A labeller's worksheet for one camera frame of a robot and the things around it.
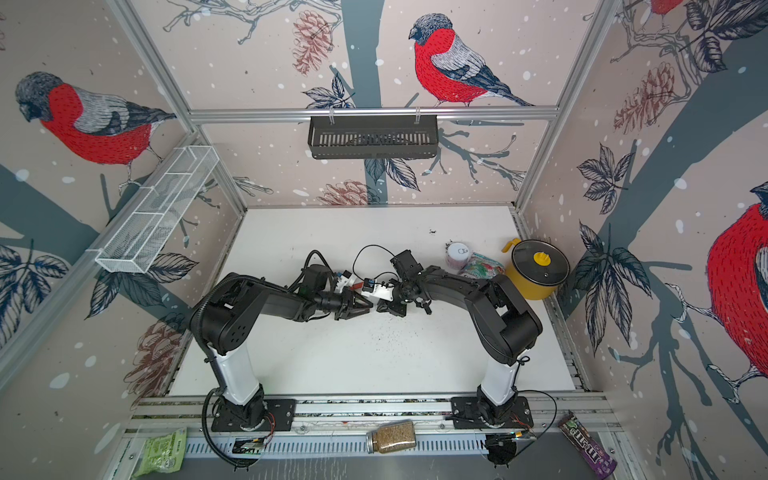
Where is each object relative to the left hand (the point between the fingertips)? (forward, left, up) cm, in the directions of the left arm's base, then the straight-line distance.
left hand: (374, 304), depth 87 cm
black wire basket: (+56, +14, +21) cm, 61 cm away
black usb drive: (+1, -17, -6) cm, 18 cm away
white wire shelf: (+2, +57, +25) cm, 62 cm away
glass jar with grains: (-32, -5, -1) cm, 33 cm away
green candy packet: (+15, -36, -2) cm, 39 cm away
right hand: (+3, -3, -3) cm, 5 cm away
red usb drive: (+7, +6, -2) cm, 10 cm away
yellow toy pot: (+12, -51, +2) cm, 53 cm away
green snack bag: (-36, +48, -5) cm, 60 cm away
